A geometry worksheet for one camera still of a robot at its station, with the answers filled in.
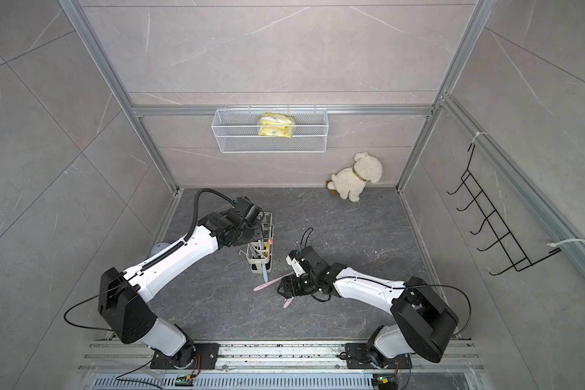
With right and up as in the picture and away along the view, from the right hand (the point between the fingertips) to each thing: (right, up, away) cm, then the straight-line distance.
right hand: (287, 290), depth 82 cm
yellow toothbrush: (-7, +15, +6) cm, 18 cm away
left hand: (-9, +21, 0) cm, 23 cm away
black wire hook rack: (+59, +16, -22) cm, 65 cm away
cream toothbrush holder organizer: (-10, +11, +5) cm, 16 cm away
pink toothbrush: (-6, 0, +7) cm, 9 cm away
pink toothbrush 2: (+1, -5, +2) cm, 5 cm away
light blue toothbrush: (-8, +4, +7) cm, 11 cm away
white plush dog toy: (+28, +40, +28) cm, 56 cm away
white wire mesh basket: (-21, +61, +18) cm, 67 cm away
